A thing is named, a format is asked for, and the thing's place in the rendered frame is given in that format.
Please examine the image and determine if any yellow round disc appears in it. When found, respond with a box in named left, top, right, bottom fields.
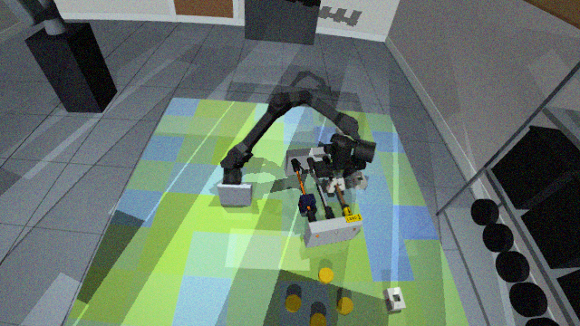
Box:
left=310, top=312, right=327, bottom=326
left=318, top=268, right=334, bottom=283
left=336, top=297, right=353, bottom=314
left=285, top=294, right=301, bottom=312

